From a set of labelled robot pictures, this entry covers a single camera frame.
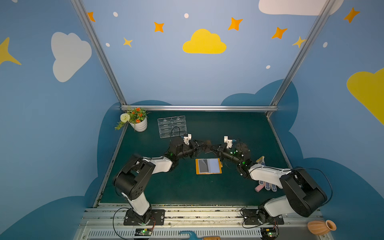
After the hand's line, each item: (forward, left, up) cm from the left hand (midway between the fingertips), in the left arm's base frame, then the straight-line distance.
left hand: (208, 146), depth 82 cm
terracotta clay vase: (-36, -48, -8) cm, 61 cm away
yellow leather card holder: (-4, -2, -17) cm, 18 cm away
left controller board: (-38, +32, -17) cm, 53 cm away
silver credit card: (-4, +2, -17) cm, 18 cm away
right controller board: (-38, -29, -18) cm, 51 cm away
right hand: (0, 0, +2) cm, 2 cm away
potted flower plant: (+24, +47, -3) cm, 52 cm away
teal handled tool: (-40, +8, -17) cm, 44 cm away
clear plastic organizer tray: (+25, +24, -13) cm, 37 cm away
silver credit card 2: (+2, 0, -1) cm, 2 cm away
